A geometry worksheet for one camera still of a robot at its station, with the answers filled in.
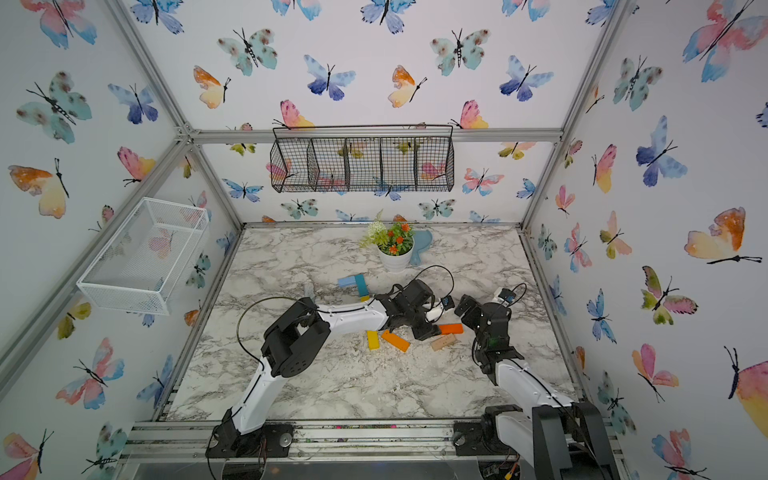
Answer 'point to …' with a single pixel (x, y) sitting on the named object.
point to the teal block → (362, 286)
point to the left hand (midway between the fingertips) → (441, 321)
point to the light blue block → (347, 282)
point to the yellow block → (373, 340)
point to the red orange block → (451, 329)
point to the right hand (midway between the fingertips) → (478, 300)
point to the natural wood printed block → (442, 341)
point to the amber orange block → (395, 340)
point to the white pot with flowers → (395, 242)
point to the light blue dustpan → (422, 239)
